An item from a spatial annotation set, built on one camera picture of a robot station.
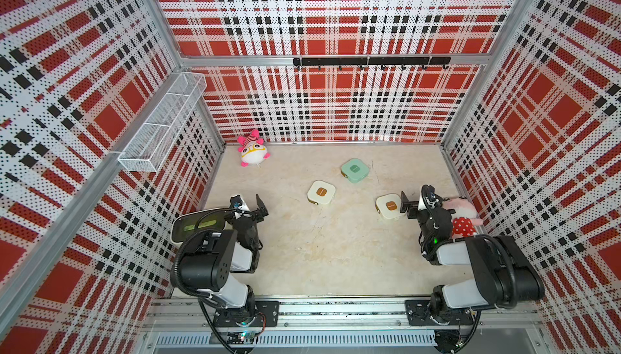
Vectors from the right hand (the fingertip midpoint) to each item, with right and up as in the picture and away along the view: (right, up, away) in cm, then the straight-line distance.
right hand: (418, 190), depth 90 cm
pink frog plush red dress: (+17, -11, -1) cm, 20 cm away
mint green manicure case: (-22, +8, +18) cm, 29 cm away
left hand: (-64, -3, 0) cm, 64 cm away
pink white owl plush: (-68, +17, +19) cm, 73 cm away
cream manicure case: (-37, -2, +11) cm, 39 cm away
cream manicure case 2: (-9, -7, +6) cm, 13 cm away
